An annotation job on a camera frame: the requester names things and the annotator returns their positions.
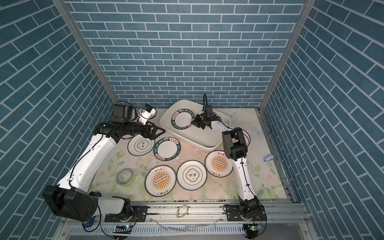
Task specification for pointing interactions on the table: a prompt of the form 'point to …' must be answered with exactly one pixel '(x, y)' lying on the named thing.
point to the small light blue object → (269, 158)
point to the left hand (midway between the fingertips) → (159, 127)
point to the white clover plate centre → (191, 175)
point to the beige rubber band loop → (188, 207)
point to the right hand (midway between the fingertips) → (189, 120)
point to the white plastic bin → (204, 140)
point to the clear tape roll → (125, 177)
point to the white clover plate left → (139, 146)
